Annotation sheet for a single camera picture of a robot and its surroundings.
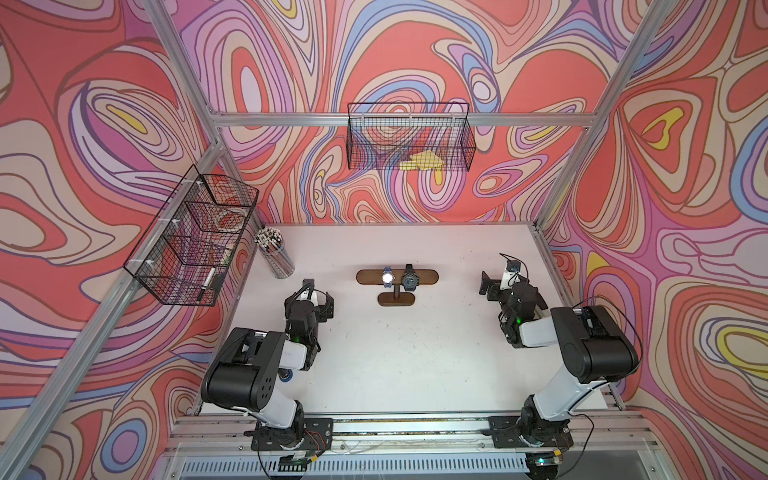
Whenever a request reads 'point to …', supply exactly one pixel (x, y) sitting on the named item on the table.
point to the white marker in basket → (204, 287)
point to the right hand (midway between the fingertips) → (498, 278)
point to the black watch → (410, 279)
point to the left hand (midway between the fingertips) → (314, 294)
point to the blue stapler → (285, 375)
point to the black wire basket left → (185, 248)
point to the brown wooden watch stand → (395, 298)
